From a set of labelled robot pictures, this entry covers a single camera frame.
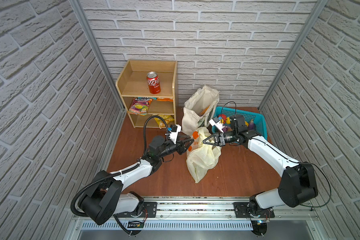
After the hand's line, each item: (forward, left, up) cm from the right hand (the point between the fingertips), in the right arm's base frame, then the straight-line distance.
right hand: (205, 142), depth 73 cm
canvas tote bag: (+39, -5, -17) cm, 43 cm away
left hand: (+4, +6, -1) cm, 7 cm away
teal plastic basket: (+25, -43, -18) cm, 53 cm away
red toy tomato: (+33, -22, -20) cm, 44 cm away
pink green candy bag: (+32, +36, -3) cm, 48 cm away
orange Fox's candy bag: (+39, +20, -5) cm, 44 cm away
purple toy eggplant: (+21, -39, -18) cm, 48 cm away
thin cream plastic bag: (-6, +2, -4) cm, 8 cm away
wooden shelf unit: (+30, +28, +10) cm, 43 cm away
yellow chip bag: (+33, +20, -19) cm, 43 cm away
